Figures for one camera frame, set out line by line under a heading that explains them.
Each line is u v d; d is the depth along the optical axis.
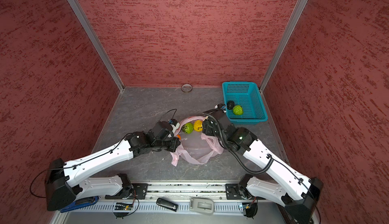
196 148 0.85
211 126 0.55
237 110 1.00
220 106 0.63
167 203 0.69
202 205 0.69
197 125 0.92
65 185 0.39
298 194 0.38
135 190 0.74
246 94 1.17
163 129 0.57
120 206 0.73
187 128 0.90
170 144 0.67
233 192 0.74
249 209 0.71
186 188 0.77
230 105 1.03
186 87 1.22
